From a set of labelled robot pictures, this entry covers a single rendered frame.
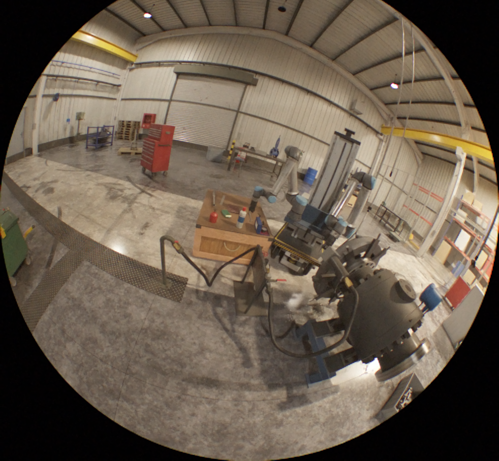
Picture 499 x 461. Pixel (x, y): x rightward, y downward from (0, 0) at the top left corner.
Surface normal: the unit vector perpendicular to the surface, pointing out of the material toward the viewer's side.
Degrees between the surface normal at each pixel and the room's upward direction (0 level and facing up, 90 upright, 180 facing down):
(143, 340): 0
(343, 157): 90
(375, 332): 74
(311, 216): 90
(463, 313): 90
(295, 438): 0
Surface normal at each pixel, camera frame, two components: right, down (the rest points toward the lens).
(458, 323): -0.96, -0.25
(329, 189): -0.45, 0.26
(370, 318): -0.82, -0.46
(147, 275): 0.29, -0.86
